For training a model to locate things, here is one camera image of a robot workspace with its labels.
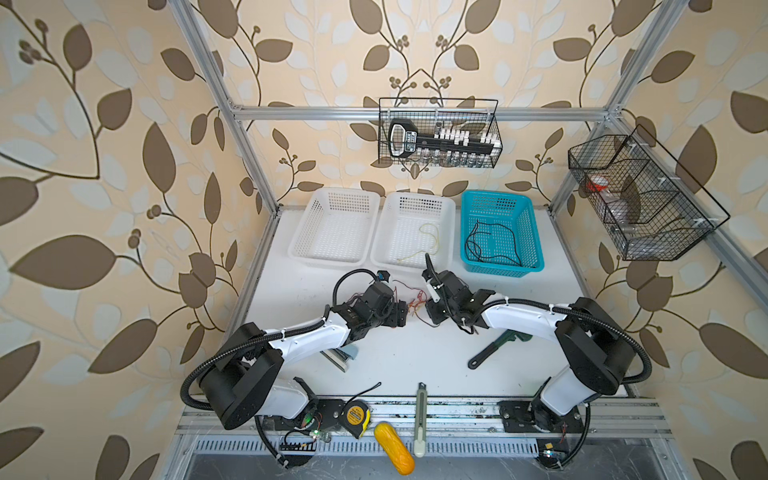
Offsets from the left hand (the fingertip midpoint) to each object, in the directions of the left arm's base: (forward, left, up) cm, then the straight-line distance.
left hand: (401, 306), depth 86 cm
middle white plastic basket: (+38, -3, -7) cm, 39 cm away
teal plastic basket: (+34, -37, -6) cm, 51 cm away
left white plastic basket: (+37, +25, -8) cm, 45 cm away
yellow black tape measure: (-28, +10, -4) cm, 30 cm away
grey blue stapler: (-13, +17, -5) cm, 22 cm away
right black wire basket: (+15, -61, +27) cm, 69 cm away
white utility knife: (-27, -6, -6) cm, 29 cm away
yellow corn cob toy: (-35, -1, -3) cm, 35 cm away
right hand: (+2, -10, -4) cm, 10 cm away
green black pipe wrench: (-6, -31, -5) cm, 32 cm away
